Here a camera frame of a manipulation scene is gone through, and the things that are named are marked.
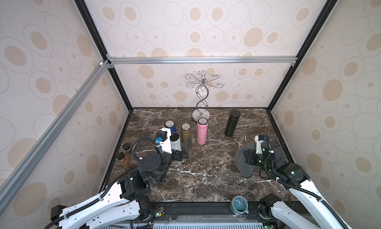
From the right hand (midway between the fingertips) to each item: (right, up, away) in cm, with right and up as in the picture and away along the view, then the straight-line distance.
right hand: (249, 152), depth 75 cm
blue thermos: (-41, +14, +9) cm, 44 cm away
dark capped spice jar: (-67, +1, +11) cm, 68 cm away
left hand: (-32, +10, -15) cm, 36 cm away
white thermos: (-38, +6, +3) cm, 39 cm away
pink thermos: (-23, +10, +13) cm, 29 cm away
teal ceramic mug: (-5, -27, +1) cm, 28 cm away
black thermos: (-4, +15, +19) cm, 25 cm away
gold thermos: (-32, +10, +7) cm, 35 cm away
